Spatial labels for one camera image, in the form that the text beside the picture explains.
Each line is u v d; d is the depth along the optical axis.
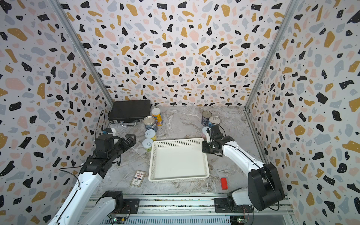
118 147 0.66
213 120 1.00
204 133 1.00
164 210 0.73
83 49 0.86
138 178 0.82
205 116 1.03
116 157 0.64
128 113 1.17
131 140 0.70
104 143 0.55
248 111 1.25
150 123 0.98
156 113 1.00
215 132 0.68
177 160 0.90
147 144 0.92
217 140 0.64
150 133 0.97
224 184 0.80
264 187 0.42
